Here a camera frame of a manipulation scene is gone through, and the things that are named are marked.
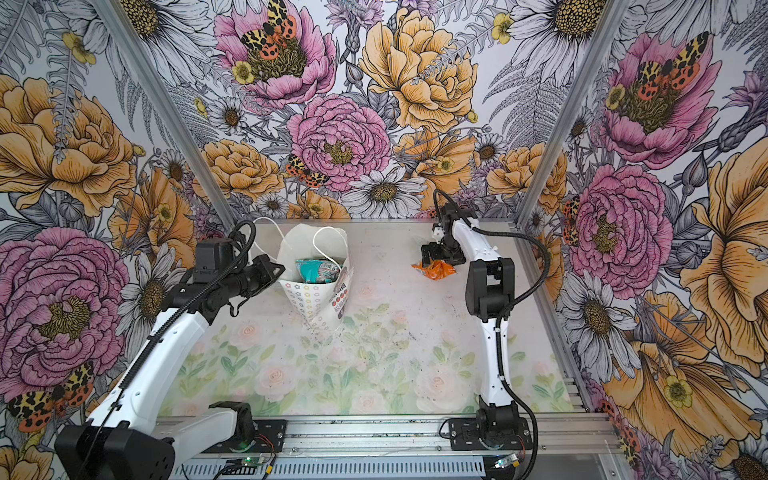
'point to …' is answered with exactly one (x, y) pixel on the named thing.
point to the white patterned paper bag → (321, 303)
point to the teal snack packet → (317, 271)
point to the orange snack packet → (435, 269)
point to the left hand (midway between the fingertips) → (285, 277)
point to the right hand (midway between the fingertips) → (439, 269)
